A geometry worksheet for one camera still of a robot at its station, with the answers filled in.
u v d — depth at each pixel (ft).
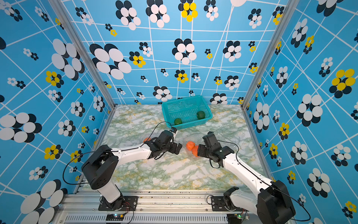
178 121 3.44
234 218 2.29
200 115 3.51
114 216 2.37
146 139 3.15
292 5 2.21
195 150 2.84
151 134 2.32
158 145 2.27
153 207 2.40
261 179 1.42
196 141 3.21
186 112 3.77
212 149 2.06
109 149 1.63
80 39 2.70
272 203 1.29
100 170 1.50
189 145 2.99
